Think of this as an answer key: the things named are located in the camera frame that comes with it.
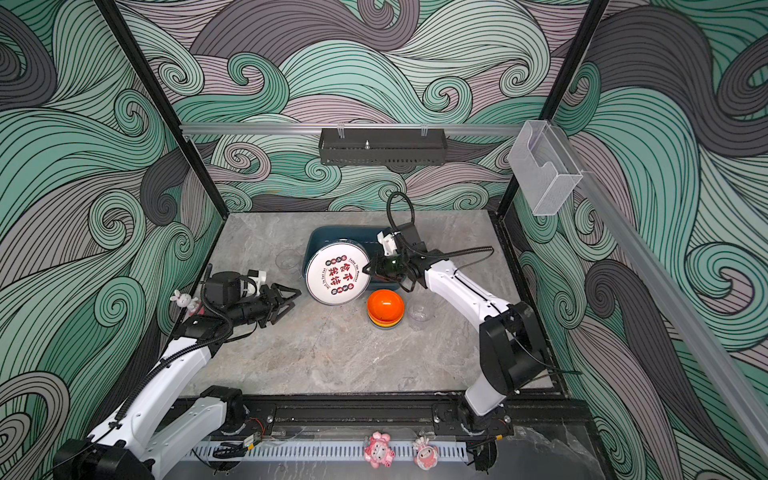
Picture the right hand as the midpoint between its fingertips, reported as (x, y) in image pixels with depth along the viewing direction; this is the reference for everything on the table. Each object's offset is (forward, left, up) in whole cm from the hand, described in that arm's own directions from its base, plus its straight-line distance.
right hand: (364, 269), depth 82 cm
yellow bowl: (-11, -6, -13) cm, 18 cm away
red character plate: (0, +9, -2) cm, 9 cm away
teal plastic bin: (+25, +2, -15) cm, 29 cm away
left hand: (-9, +17, +1) cm, 19 cm away
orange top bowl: (-5, -6, -13) cm, 15 cm away
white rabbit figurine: (-5, +54, -10) cm, 55 cm away
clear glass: (+12, +27, -13) cm, 33 cm away
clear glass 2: (-6, -17, -15) cm, 24 cm away
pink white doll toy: (-41, -15, -13) cm, 46 cm away
